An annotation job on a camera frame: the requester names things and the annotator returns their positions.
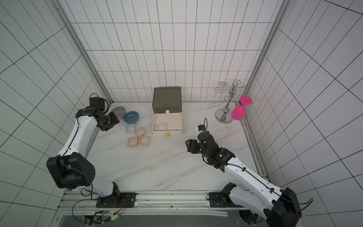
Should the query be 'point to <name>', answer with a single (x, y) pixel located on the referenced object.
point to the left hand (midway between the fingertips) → (116, 126)
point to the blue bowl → (131, 117)
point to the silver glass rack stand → (223, 116)
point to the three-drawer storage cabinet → (167, 108)
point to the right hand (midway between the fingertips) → (185, 143)
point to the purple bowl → (119, 111)
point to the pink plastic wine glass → (238, 112)
